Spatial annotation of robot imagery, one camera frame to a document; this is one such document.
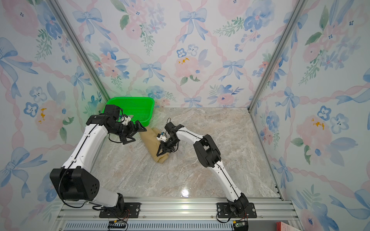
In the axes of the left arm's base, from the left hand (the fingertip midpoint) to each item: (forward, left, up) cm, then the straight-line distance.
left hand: (143, 133), depth 79 cm
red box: (-40, -68, -17) cm, 81 cm away
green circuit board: (-39, -51, -25) cm, 68 cm away
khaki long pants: (+6, 0, -13) cm, 14 cm away
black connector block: (-40, +14, -25) cm, 49 cm away
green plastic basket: (+35, +14, -16) cm, 41 cm away
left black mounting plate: (-34, +7, -20) cm, 40 cm away
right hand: (-3, -6, -21) cm, 22 cm away
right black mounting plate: (-34, -43, -21) cm, 58 cm away
